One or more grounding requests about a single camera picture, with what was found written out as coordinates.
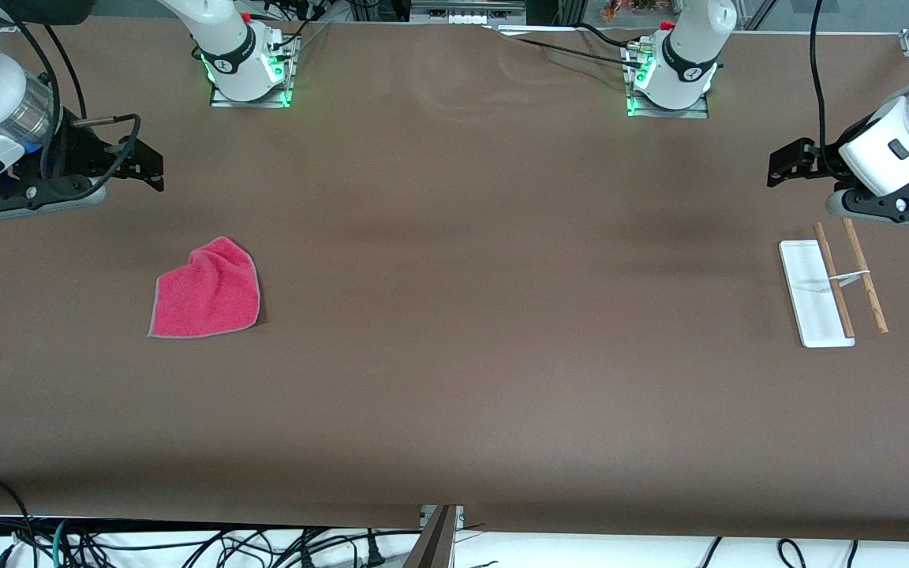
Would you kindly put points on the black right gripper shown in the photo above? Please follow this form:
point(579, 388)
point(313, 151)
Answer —
point(80, 148)

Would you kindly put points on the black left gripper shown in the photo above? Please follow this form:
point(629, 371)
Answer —
point(827, 155)

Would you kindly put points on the pink towel with grey edge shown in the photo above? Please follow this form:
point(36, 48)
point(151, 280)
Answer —
point(206, 292)

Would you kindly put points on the white and wooden towel rack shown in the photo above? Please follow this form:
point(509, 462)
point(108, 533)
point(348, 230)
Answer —
point(809, 292)

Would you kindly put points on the grey power strip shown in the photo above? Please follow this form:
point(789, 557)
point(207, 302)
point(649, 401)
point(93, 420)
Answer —
point(431, 12)

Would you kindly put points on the dark metal support post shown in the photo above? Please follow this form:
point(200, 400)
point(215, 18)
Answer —
point(431, 552)

